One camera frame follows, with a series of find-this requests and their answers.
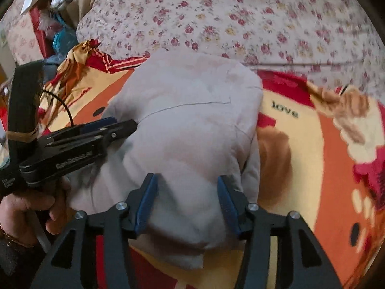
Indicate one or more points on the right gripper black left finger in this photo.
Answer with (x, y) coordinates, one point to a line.
(93, 251)

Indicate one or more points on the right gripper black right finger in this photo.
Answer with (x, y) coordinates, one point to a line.
(301, 260)

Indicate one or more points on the beige zip jacket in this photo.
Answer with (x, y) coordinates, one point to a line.
(197, 116)

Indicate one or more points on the person's left hand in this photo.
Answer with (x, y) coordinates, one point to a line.
(16, 207)

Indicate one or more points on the orange red yellow blanket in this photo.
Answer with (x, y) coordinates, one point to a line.
(328, 175)

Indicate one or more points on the blue cloth pile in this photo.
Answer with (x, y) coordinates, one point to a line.
(60, 34)

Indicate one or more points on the floral white quilt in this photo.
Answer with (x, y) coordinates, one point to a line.
(331, 42)

